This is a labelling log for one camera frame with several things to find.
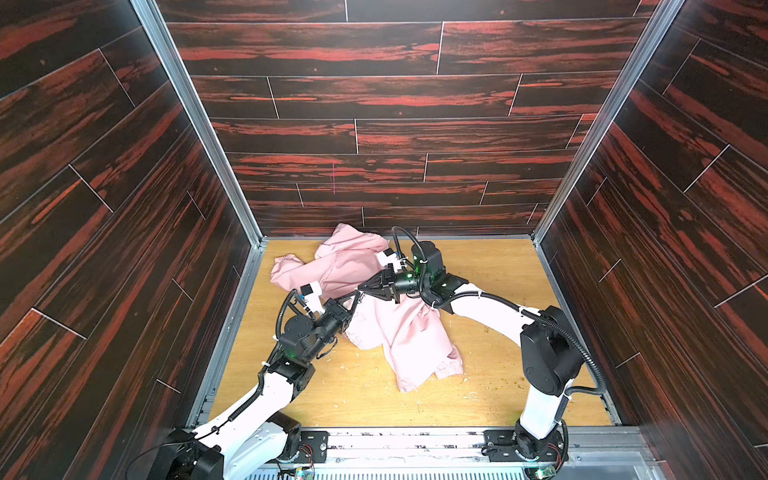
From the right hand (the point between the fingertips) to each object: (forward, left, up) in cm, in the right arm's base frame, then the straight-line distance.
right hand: (359, 285), depth 76 cm
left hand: (-4, -1, +1) cm, 4 cm away
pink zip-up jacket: (-4, -16, -20) cm, 26 cm away
